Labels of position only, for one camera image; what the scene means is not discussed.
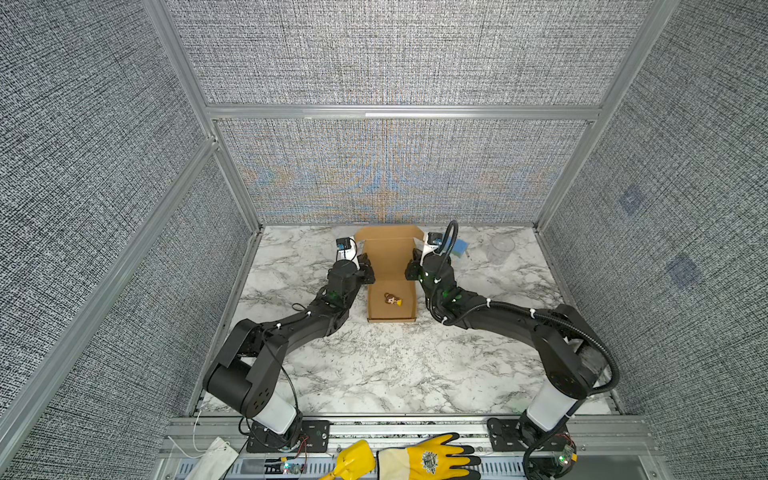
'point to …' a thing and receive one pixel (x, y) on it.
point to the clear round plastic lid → (503, 243)
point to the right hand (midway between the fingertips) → (413, 249)
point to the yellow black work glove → (433, 458)
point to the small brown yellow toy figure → (392, 300)
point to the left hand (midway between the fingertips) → (368, 255)
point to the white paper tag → (215, 462)
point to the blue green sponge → (460, 247)
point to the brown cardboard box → (389, 249)
